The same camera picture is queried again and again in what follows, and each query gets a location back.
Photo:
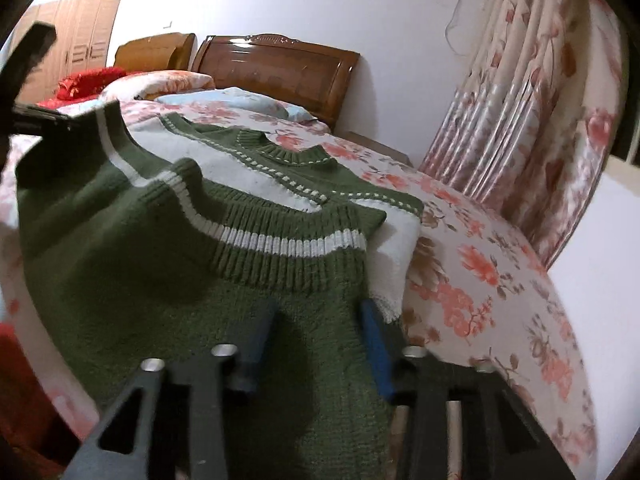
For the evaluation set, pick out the light blue pillow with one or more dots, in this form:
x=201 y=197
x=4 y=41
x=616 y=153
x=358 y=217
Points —
x=240 y=100

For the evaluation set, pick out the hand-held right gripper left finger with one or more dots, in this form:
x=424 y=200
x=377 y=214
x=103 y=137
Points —
x=247 y=360

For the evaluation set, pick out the small wooden headboard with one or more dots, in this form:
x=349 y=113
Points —
x=150 y=52

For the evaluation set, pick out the wooden nightstand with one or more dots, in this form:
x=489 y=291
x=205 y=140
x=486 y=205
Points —
x=375 y=147

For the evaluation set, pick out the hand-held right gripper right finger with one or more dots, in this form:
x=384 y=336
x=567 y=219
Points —
x=377 y=355

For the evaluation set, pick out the pink floral bedsheet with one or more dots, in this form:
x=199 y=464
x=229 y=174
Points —
x=475 y=260

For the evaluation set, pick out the red blanket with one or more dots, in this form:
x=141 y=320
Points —
x=85 y=82

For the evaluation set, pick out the barred window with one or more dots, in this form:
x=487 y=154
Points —
x=627 y=135

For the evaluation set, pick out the wooden wardrobe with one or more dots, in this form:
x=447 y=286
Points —
x=80 y=35

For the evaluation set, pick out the green knit sweater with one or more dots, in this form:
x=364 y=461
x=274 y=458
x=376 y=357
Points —
x=150 y=270

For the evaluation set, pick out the floral curtain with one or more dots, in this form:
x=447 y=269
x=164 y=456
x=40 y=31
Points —
x=530 y=110

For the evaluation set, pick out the floral pillow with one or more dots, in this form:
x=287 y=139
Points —
x=160 y=82

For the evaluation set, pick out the large carved wooden headboard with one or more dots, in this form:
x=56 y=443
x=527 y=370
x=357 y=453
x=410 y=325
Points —
x=280 y=70

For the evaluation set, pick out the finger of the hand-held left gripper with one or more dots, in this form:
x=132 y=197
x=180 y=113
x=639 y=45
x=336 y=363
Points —
x=30 y=55
x=40 y=119

